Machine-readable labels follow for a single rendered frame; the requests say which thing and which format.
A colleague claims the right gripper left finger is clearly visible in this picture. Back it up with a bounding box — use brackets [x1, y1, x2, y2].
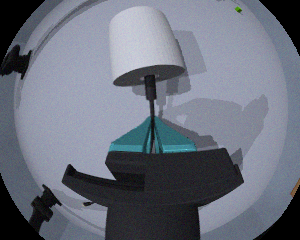
[108, 116, 151, 153]

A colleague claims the white cylinder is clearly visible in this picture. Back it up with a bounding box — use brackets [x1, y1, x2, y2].
[109, 6, 185, 87]

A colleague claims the black and white cable plug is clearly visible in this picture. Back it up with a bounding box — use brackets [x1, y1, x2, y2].
[144, 75, 157, 100]

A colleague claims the black cable plug with metal tip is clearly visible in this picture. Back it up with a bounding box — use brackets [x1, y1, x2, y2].
[82, 202, 91, 207]

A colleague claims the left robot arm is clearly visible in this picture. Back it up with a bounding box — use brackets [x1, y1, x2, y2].
[0, 45, 32, 80]

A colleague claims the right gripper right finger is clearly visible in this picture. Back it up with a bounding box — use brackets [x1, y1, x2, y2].
[154, 116, 197, 153]

